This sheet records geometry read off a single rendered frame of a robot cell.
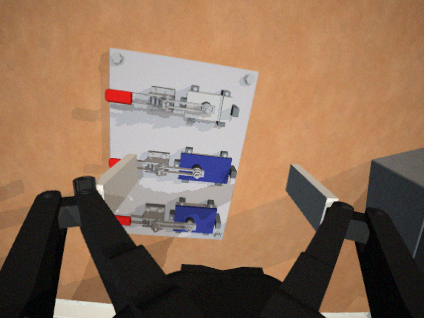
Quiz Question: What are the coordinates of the blue rectangular plate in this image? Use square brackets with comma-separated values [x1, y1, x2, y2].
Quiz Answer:
[174, 202, 217, 234]

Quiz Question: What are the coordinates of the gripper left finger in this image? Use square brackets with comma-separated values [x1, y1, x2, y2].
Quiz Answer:
[0, 154, 204, 318]

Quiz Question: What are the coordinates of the blue rectangular block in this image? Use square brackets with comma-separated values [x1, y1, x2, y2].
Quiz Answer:
[178, 151, 232, 184]

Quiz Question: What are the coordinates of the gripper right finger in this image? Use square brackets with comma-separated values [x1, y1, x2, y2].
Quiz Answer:
[259, 164, 424, 318]

